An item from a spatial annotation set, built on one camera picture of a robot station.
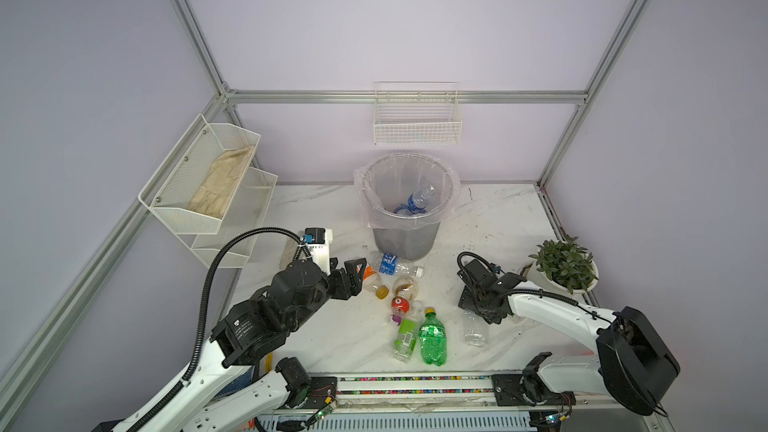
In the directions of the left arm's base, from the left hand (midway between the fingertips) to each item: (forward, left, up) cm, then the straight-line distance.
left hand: (351, 264), depth 64 cm
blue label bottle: (+31, -17, -14) cm, 38 cm away
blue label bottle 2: (-5, -33, -27) cm, 43 cm away
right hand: (+2, -32, -27) cm, 42 cm away
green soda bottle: (-8, -20, -25) cm, 33 cm away
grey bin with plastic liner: (+35, -13, -17) cm, 41 cm away
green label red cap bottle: (-7, -14, -24) cm, 28 cm away
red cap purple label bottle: (+1, -11, -25) cm, 28 cm away
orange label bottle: (+9, -4, -27) cm, 29 cm away
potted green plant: (+6, -54, -10) cm, 55 cm away
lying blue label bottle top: (+13, -9, -23) cm, 28 cm away
